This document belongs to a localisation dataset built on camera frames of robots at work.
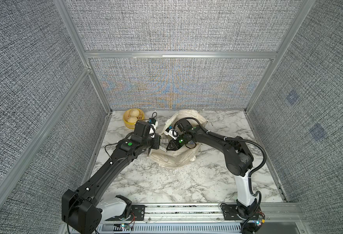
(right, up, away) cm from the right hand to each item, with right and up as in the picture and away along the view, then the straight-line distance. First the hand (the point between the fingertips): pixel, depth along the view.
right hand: (168, 144), depth 90 cm
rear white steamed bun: (-25, +21, +21) cm, 39 cm away
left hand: (-3, +5, -12) cm, 13 cm away
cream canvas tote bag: (+2, -8, -7) cm, 10 cm away
